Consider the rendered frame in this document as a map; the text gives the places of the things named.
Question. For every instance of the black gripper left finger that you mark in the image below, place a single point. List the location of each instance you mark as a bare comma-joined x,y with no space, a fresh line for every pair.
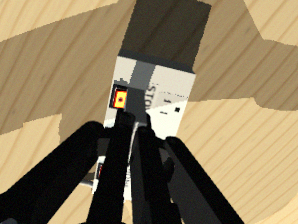
38,195

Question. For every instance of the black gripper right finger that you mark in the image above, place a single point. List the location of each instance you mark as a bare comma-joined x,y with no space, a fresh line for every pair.
194,195

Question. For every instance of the white power strip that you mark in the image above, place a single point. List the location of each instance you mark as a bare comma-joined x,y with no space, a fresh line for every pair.
167,85

